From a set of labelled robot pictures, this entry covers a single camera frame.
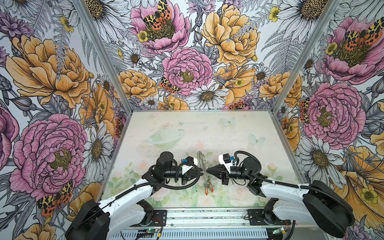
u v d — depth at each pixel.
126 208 0.48
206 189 0.75
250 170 0.61
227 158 0.63
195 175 0.70
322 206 0.43
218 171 0.68
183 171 0.66
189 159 0.62
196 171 0.71
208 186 0.72
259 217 0.74
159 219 0.73
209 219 0.76
